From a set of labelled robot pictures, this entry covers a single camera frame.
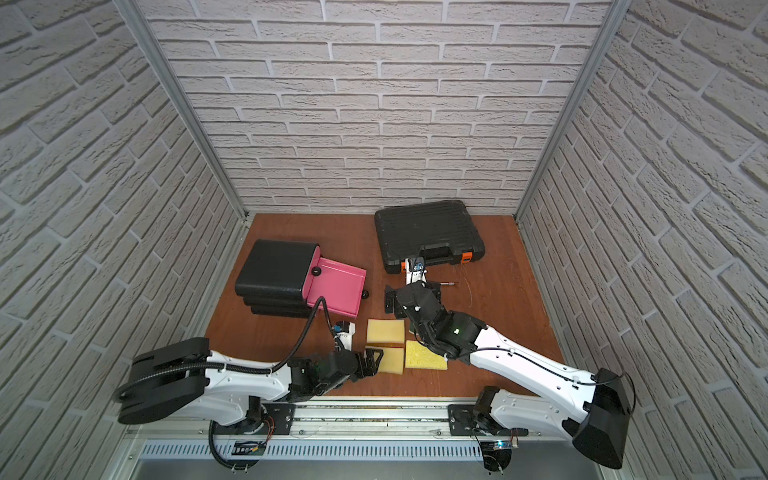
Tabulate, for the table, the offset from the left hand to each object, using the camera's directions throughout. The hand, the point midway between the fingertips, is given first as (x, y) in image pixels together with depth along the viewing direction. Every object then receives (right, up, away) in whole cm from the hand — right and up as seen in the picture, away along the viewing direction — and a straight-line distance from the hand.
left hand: (378, 355), depth 81 cm
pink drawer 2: (-13, +17, +16) cm, 27 cm away
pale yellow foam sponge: (+2, +5, +7) cm, 8 cm away
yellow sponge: (+12, -2, +2) cm, 12 cm away
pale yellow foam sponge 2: (+4, -2, +1) cm, 4 cm away
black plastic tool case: (+23, +35, +28) cm, 51 cm away
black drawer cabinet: (-29, +21, 0) cm, 36 cm away
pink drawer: (-19, +23, +4) cm, 30 cm away
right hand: (+8, +20, -5) cm, 22 cm away
